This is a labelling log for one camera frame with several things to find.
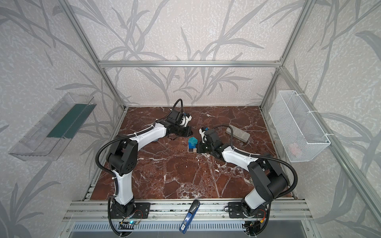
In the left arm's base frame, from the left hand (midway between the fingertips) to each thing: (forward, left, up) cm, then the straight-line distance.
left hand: (195, 129), depth 93 cm
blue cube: (-9, +3, -6) cm, 11 cm away
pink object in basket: (-18, -51, +10) cm, 55 cm away
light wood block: (-10, 0, -9) cm, 14 cm away
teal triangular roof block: (-8, +1, -1) cm, 8 cm away
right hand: (-8, -1, -2) cm, 8 cm away
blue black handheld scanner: (-46, +1, -6) cm, 46 cm away
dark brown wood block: (-10, +3, -9) cm, 14 cm away
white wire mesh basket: (-17, -45, +25) cm, 54 cm away
